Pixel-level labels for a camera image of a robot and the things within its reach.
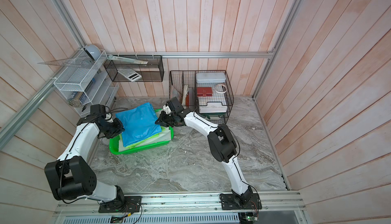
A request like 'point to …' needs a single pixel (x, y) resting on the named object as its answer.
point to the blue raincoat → (139, 123)
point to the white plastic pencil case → (211, 77)
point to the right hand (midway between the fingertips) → (154, 122)
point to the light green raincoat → (137, 143)
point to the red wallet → (204, 91)
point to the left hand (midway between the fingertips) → (124, 129)
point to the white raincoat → (165, 136)
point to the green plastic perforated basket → (114, 143)
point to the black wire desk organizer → (182, 84)
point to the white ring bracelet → (221, 92)
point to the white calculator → (130, 74)
